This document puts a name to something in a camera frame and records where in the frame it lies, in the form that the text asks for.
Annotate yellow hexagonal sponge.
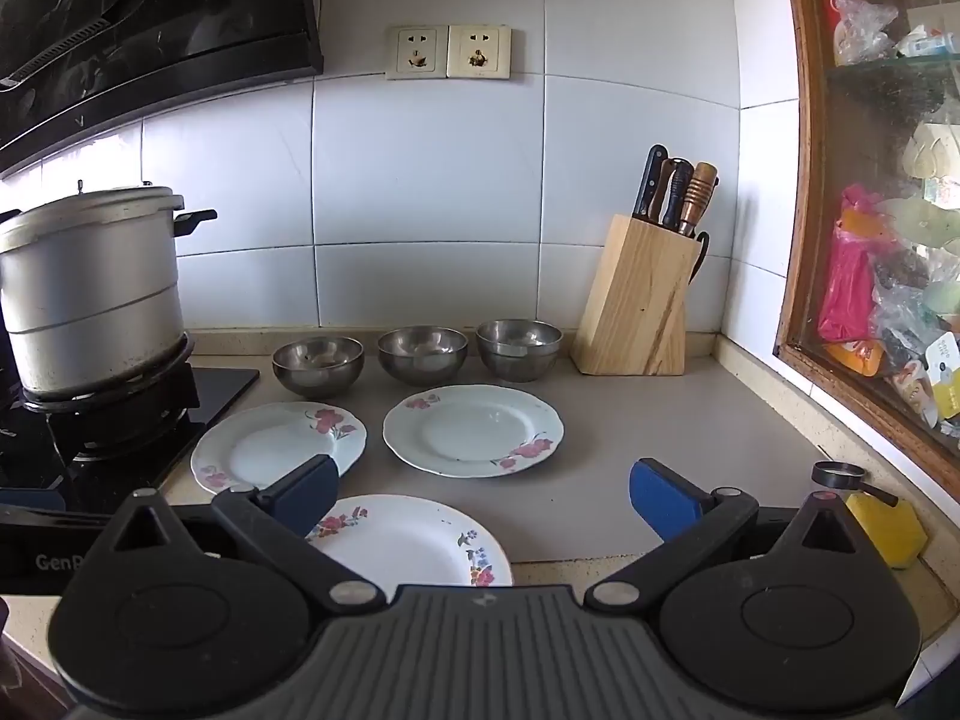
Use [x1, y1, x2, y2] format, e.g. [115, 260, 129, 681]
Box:
[846, 493, 929, 569]

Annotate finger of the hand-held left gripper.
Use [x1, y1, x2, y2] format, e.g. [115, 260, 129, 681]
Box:
[0, 487, 68, 512]

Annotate orange packet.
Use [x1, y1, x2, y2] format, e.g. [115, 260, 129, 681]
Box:
[825, 337, 908, 377]

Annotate black glass gas stove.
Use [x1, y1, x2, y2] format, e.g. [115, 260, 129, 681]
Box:
[0, 366, 261, 511]

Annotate white floral plate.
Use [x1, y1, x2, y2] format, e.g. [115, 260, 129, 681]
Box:
[304, 493, 514, 588]
[190, 401, 368, 497]
[382, 384, 565, 479]

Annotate dark ribbed handled knife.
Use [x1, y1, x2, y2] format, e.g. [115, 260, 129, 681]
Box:
[661, 159, 695, 230]

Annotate brown wooden knife handle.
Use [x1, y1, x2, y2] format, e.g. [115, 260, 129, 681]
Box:
[679, 161, 720, 238]

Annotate black stove pot support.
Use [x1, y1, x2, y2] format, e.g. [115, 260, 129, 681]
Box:
[19, 334, 202, 462]

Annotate beige wall socket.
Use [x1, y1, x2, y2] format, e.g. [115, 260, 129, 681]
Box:
[447, 25, 512, 80]
[386, 25, 449, 81]

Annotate wooden knife block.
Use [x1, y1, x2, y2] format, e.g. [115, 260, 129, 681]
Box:
[570, 214, 706, 377]

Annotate black range hood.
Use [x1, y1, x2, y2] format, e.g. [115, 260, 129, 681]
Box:
[0, 0, 325, 181]

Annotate aluminium pressure cooker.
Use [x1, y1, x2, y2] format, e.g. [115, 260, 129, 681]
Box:
[0, 180, 218, 399]

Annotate pink plastic bag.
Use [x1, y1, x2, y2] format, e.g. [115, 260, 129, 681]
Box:
[817, 184, 887, 347]

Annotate stainless steel bowl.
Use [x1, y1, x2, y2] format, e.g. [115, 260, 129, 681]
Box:
[475, 319, 564, 383]
[271, 336, 366, 400]
[377, 326, 470, 389]

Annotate brown handled knife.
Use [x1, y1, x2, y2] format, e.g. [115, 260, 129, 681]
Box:
[649, 157, 680, 227]

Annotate clear plastic bag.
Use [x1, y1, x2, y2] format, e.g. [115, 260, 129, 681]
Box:
[832, 0, 901, 66]

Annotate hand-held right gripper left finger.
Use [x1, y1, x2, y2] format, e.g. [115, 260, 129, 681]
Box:
[97, 456, 387, 610]

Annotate wooden framed glass cabinet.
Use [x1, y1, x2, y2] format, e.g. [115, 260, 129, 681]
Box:
[772, 0, 960, 482]

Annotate black knife handles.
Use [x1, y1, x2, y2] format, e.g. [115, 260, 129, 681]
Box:
[632, 144, 670, 223]

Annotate small black handled ring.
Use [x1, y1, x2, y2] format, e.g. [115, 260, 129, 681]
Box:
[812, 460, 899, 508]

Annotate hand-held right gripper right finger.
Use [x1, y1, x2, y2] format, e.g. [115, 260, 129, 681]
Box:
[583, 457, 871, 612]

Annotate red bottle blue cap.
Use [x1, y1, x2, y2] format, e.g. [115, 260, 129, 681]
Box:
[817, 0, 863, 65]

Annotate white labelled packet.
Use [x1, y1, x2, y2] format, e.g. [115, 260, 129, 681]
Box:
[928, 334, 960, 422]

